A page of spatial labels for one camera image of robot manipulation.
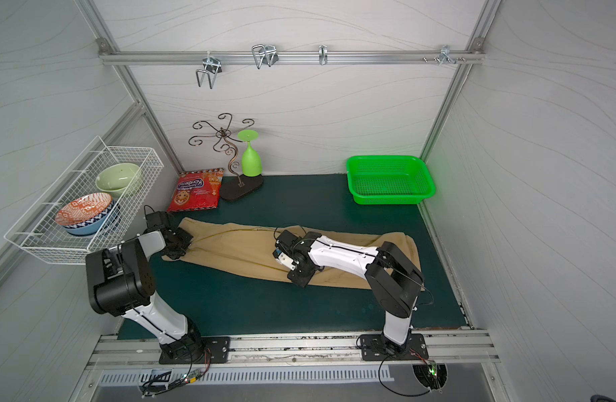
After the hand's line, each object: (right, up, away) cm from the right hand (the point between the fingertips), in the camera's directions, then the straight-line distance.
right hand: (302, 273), depth 86 cm
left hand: (-45, +9, +11) cm, 47 cm away
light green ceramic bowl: (-55, +32, -12) cm, 64 cm away
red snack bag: (-48, +30, +23) cm, 61 cm away
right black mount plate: (+23, -19, -11) cm, 32 cm away
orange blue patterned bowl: (-55, +22, -22) cm, 63 cm away
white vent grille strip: (+12, -25, -15) cm, 31 cm away
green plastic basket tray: (+40, +35, +33) cm, 63 cm away
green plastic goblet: (-20, +40, +9) cm, 45 cm away
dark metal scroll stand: (-31, +31, +29) cm, 53 cm away
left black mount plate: (-24, -18, -12) cm, 33 cm away
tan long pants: (-21, +7, +8) cm, 24 cm away
